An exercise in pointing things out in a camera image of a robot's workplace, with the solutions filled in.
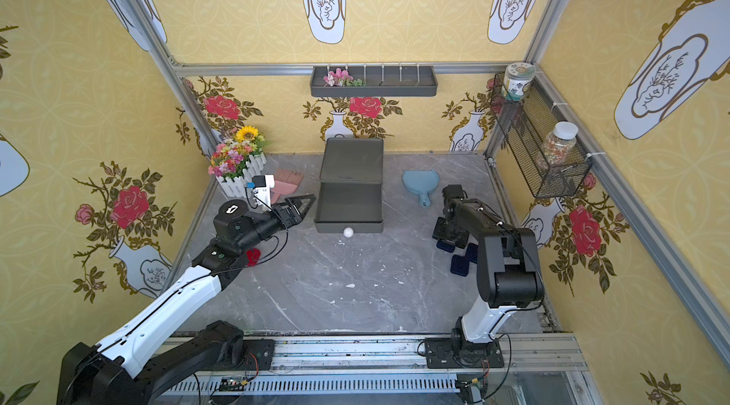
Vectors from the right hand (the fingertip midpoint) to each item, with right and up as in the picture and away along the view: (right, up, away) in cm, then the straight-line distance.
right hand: (451, 237), depth 95 cm
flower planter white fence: (-73, +26, +3) cm, 78 cm away
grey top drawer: (-34, +11, -7) cm, 36 cm away
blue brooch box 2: (+1, -8, -5) cm, 10 cm away
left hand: (-46, +14, -20) cm, 52 cm away
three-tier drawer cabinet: (-33, +23, -7) cm, 41 cm away
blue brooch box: (-4, -2, -5) cm, 7 cm away
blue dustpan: (-7, +18, +15) cm, 25 cm away
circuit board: (-62, -34, -22) cm, 74 cm away
